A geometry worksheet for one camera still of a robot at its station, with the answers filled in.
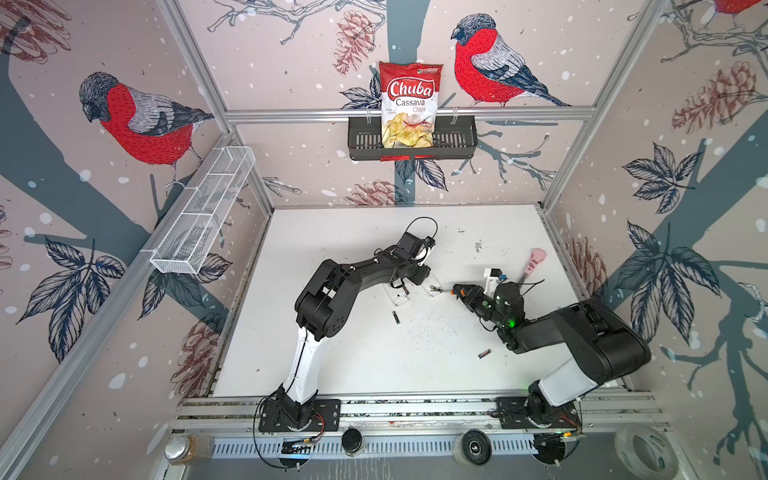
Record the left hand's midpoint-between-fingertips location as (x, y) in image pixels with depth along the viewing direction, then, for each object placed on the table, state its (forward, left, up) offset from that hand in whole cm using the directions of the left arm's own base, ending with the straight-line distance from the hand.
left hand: (423, 270), depth 98 cm
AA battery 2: (-26, -16, -3) cm, 31 cm away
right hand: (-10, -8, +3) cm, 13 cm away
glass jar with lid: (-48, +54, +6) cm, 73 cm away
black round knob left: (-47, +20, +7) cm, 52 cm away
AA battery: (-16, +10, -3) cm, 19 cm away
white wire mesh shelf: (-4, +62, +27) cm, 67 cm away
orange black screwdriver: (-9, -8, +1) cm, 12 cm away
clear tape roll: (-49, -50, -4) cm, 70 cm away
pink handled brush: (+6, -41, -2) cm, 41 cm away
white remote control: (-6, -2, -1) cm, 6 cm away
